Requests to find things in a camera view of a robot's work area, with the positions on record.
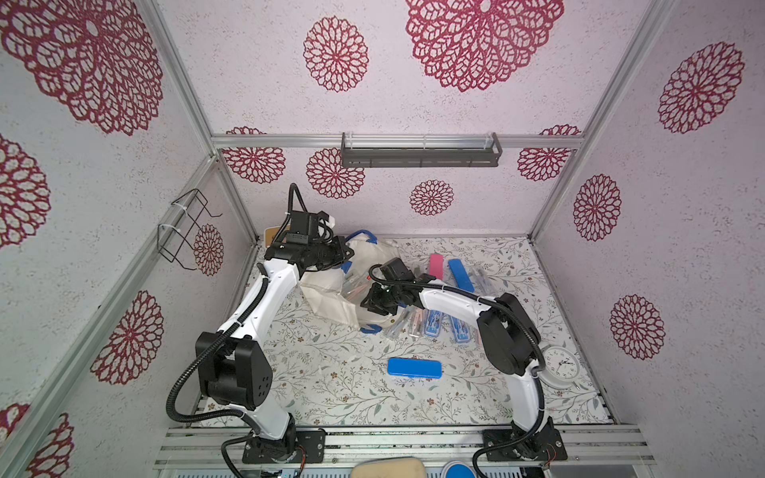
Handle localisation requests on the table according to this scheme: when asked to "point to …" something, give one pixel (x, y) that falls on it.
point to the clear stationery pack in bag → (356, 284)
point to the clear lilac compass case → (483, 283)
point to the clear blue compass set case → (432, 323)
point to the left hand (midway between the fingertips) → (354, 253)
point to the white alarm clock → (563, 367)
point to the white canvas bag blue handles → (336, 293)
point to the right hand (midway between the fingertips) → (358, 301)
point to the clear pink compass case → (416, 322)
